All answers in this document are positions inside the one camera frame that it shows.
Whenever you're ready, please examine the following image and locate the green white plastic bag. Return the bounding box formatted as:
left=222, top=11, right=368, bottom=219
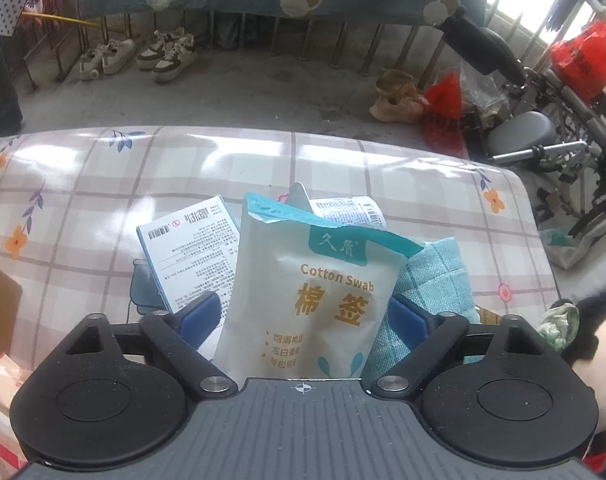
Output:
left=537, top=226, right=584, bottom=269

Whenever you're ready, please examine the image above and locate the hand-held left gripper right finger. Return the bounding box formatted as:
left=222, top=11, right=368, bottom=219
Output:
left=369, top=296, right=566, bottom=402

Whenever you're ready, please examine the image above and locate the clear plastic bag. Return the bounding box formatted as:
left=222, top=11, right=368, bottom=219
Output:
left=458, top=60, right=510, bottom=127

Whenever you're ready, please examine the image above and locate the metal equipment frame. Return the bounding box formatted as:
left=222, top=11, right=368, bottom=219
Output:
left=493, top=60, right=606, bottom=242

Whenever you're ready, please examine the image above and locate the green scrunchie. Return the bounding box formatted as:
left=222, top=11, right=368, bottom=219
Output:
left=539, top=300, right=577, bottom=354

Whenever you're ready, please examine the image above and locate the black-haired plush doll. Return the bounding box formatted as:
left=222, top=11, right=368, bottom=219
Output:
left=558, top=292, right=606, bottom=474

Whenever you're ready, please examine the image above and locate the teal towel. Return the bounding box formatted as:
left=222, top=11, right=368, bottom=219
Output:
left=365, top=237, right=480, bottom=378

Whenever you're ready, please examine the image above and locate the white blue-edged paper box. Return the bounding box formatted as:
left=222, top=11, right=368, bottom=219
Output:
left=136, top=196, right=245, bottom=314

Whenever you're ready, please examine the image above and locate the beige sneaker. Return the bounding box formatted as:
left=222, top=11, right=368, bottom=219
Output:
left=100, top=38, right=137, bottom=74
left=80, top=45, right=107, bottom=82

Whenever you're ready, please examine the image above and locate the black padded seat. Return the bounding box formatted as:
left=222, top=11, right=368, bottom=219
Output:
left=442, top=5, right=524, bottom=84

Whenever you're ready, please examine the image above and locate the tan shoes pair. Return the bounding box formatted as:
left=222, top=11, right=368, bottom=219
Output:
left=369, top=69, right=427, bottom=124

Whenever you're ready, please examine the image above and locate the grey padded seat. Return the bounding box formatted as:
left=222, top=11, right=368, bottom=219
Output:
left=485, top=111, right=557, bottom=159

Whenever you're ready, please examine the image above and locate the white yogurt cup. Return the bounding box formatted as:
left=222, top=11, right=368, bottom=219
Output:
left=283, top=182, right=388, bottom=232

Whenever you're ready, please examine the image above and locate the white teal cotton swab bag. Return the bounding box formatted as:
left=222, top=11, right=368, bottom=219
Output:
left=214, top=191, right=425, bottom=379

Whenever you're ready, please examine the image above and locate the dark hanging cloth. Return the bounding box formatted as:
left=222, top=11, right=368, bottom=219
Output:
left=0, top=25, right=25, bottom=142

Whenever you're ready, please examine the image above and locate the yellow stick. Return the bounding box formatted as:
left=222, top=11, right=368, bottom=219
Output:
left=22, top=11, right=100, bottom=29

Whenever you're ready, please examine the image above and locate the metal balcony railing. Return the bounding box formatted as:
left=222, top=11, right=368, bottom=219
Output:
left=23, top=10, right=464, bottom=92

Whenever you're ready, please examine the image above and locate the pink wet wipes pack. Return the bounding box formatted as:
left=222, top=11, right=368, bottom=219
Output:
left=0, top=352, right=32, bottom=480

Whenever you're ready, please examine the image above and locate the large red plastic bag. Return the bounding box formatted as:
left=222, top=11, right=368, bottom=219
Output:
left=549, top=20, right=606, bottom=102

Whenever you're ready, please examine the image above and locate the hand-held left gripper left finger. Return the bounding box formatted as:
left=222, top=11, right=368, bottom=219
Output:
left=30, top=291, right=238, bottom=402

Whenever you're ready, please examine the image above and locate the small red plastic bag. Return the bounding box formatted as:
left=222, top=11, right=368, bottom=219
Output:
left=422, top=73, right=470, bottom=159

